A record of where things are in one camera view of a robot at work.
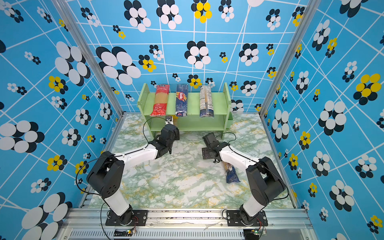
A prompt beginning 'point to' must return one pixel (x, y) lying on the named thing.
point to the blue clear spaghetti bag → (231, 176)
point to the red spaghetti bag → (160, 107)
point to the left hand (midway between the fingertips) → (175, 126)
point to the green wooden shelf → (223, 115)
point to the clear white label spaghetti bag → (206, 104)
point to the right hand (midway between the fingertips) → (212, 152)
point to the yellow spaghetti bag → (175, 119)
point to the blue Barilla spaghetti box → (182, 93)
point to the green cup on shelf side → (229, 122)
